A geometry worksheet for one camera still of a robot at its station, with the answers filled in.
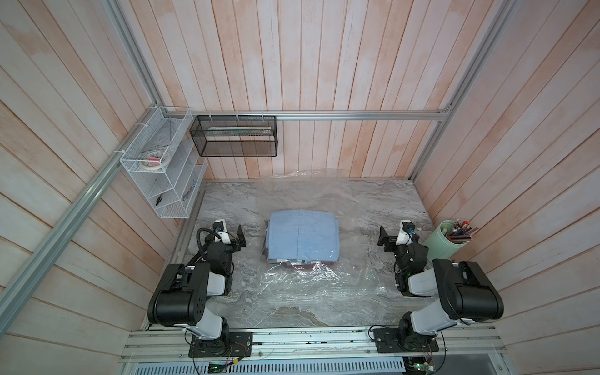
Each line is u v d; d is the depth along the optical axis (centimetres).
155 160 73
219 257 68
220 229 76
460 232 81
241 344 73
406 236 75
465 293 46
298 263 84
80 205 56
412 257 68
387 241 82
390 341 73
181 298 45
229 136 105
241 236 84
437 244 84
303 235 90
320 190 117
